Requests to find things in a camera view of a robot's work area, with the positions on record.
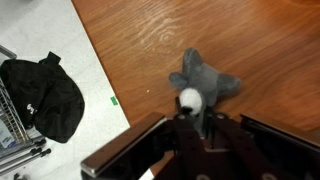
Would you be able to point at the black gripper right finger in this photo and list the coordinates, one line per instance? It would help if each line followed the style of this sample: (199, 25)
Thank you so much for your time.
(253, 150)

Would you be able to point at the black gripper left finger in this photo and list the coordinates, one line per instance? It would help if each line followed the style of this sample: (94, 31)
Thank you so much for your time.
(146, 146)

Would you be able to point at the grey plush mouse doll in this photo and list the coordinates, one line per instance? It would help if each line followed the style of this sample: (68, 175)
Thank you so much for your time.
(203, 76)

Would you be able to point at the green tape mark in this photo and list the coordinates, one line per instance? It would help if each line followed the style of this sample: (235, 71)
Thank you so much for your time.
(114, 100)

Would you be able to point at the black fabric bag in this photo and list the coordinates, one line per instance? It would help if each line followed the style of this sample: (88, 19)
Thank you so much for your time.
(46, 96)

